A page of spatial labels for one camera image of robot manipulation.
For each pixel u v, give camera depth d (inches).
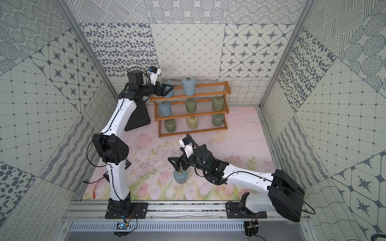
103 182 32.9
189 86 32.4
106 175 33.1
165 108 35.6
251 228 28.4
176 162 25.4
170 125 38.6
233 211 28.9
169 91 31.5
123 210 25.9
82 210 29.6
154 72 29.0
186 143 25.4
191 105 36.3
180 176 30.7
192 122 39.9
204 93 35.0
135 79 26.1
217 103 36.6
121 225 28.1
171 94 33.2
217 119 40.2
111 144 22.0
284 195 16.3
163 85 29.9
